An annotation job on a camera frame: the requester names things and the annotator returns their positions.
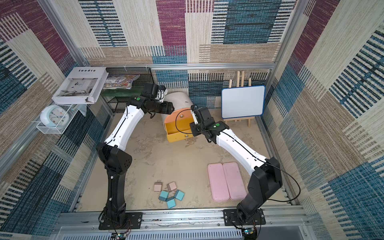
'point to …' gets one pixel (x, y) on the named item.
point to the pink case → (226, 181)
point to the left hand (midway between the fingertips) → (167, 107)
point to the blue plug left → (163, 195)
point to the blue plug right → (179, 195)
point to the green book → (122, 92)
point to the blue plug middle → (171, 202)
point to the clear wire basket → (73, 110)
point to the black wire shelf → (118, 104)
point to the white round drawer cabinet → (179, 100)
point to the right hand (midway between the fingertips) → (194, 123)
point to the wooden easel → (238, 85)
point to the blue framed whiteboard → (243, 101)
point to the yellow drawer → (179, 129)
